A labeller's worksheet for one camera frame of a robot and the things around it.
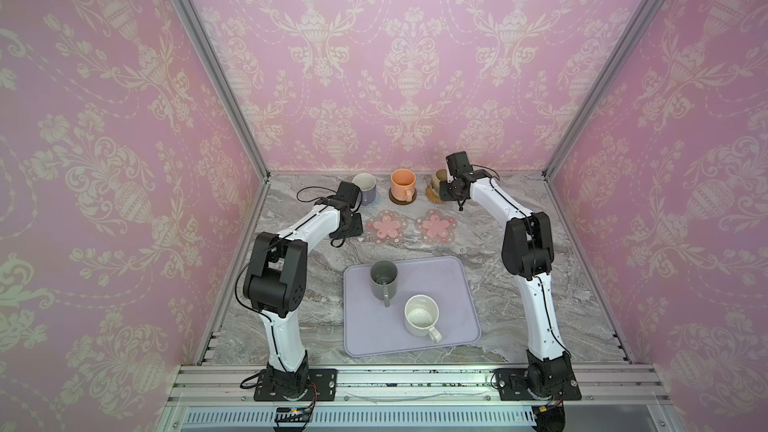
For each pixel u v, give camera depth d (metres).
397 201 1.10
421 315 0.85
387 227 1.06
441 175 1.06
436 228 1.06
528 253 0.63
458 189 0.81
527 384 0.73
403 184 1.05
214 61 0.87
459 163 0.86
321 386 0.74
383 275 0.88
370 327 0.84
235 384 0.76
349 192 0.79
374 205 1.12
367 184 1.12
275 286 0.51
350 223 0.81
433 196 1.12
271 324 0.55
